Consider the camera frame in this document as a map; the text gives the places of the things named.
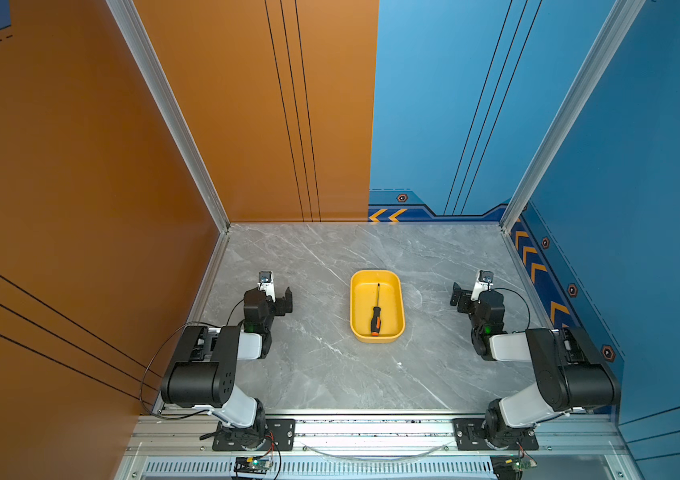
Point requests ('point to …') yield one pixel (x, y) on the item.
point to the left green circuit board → (255, 465)
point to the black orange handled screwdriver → (375, 322)
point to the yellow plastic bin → (364, 296)
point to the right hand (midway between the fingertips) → (470, 286)
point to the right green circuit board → (519, 464)
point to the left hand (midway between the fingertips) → (273, 285)
